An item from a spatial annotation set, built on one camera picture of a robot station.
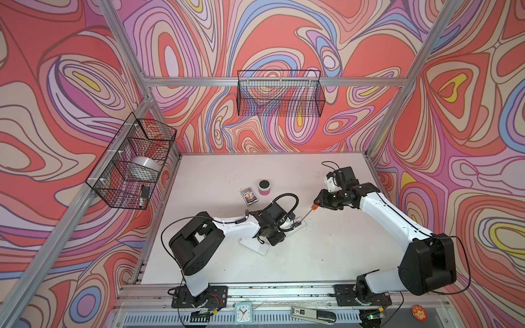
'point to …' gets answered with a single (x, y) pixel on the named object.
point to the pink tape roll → (264, 187)
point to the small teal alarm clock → (243, 313)
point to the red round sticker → (420, 313)
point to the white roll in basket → (145, 169)
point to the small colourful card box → (249, 195)
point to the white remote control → (297, 225)
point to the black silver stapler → (312, 315)
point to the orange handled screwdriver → (314, 208)
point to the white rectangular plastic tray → (254, 244)
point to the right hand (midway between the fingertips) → (318, 206)
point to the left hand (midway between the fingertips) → (281, 234)
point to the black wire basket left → (129, 172)
